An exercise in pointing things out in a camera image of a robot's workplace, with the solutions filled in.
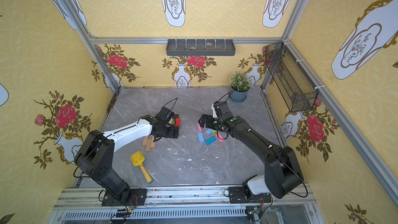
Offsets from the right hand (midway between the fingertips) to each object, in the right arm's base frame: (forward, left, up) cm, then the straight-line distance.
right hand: (204, 124), depth 85 cm
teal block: (-3, -4, -13) cm, 14 cm away
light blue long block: (-2, +2, -12) cm, 12 cm away
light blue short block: (+2, -3, -12) cm, 12 cm away
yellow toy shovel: (-16, +36, -11) cm, 41 cm away
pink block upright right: (+3, +4, -10) cm, 12 cm away
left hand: (-2, +18, -9) cm, 20 cm away
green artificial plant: (+30, -22, +3) cm, 37 cm away
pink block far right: (-11, -8, +7) cm, 16 cm away
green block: (+2, -6, -11) cm, 13 cm away
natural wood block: (-9, +33, -12) cm, 36 cm away
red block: (+5, +17, -8) cm, 19 cm away
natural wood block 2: (-8, +30, -12) cm, 33 cm away
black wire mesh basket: (+16, -50, +12) cm, 54 cm away
